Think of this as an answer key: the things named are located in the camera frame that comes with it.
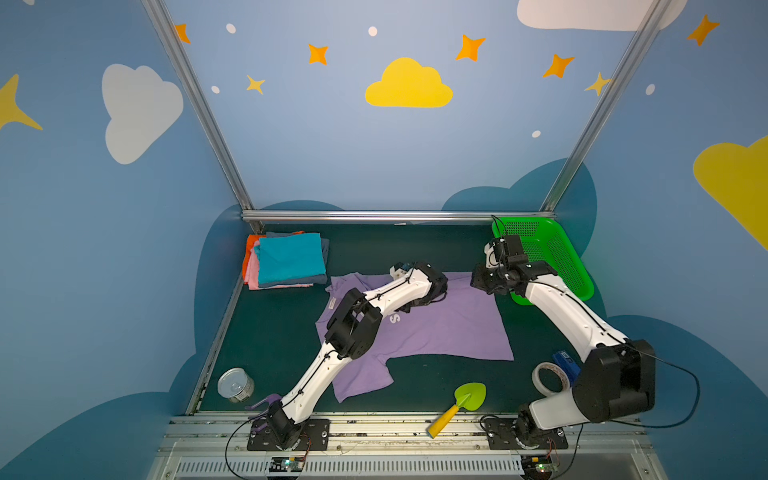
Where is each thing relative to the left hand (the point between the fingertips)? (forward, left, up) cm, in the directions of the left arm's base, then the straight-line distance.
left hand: (385, 305), depth 93 cm
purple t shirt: (-3, -26, -5) cm, 27 cm away
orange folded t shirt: (+27, +52, -1) cm, 58 cm away
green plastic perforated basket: (+32, -63, -4) cm, 71 cm away
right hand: (+4, -27, +11) cm, 29 cm away
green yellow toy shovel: (-26, -23, -3) cm, 35 cm away
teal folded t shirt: (+18, +34, +1) cm, 39 cm away
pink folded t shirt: (+12, +46, -1) cm, 48 cm away
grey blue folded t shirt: (+11, +24, -2) cm, 27 cm away
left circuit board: (-41, +23, -5) cm, 47 cm away
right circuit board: (-41, -37, -6) cm, 56 cm away
